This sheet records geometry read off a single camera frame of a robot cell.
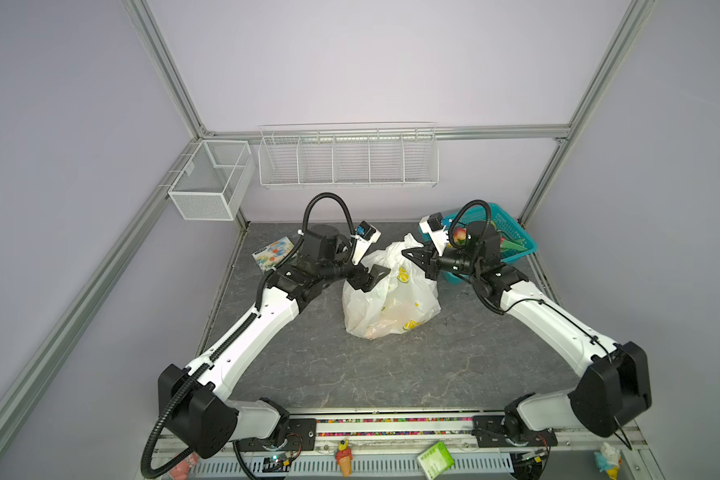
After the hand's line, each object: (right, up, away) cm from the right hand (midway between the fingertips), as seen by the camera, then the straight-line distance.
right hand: (403, 253), depth 74 cm
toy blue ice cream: (+47, -48, -6) cm, 67 cm away
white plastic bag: (+1, -14, +10) cm, 17 cm away
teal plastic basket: (+42, +3, +28) cm, 51 cm away
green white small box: (+7, -48, -6) cm, 49 cm away
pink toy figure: (-51, -49, -7) cm, 71 cm away
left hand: (-7, -3, -1) cm, 7 cm away
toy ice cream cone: (-14, -47, -5) cm, 50 cm away
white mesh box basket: (-63, +25, +29) cm, 74 cm away
